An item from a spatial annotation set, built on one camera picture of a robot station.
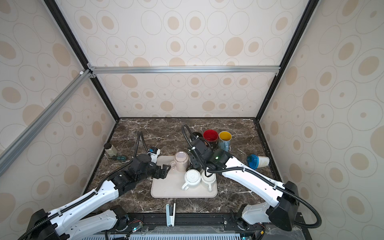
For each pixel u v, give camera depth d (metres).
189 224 0.75
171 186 0.85
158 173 0.70
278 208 0.39
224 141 0.94
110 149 0.92
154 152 0.70
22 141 0.55
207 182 0.80
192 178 0.80
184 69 0.92
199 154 0.53
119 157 0.95
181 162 0.84
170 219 0.73
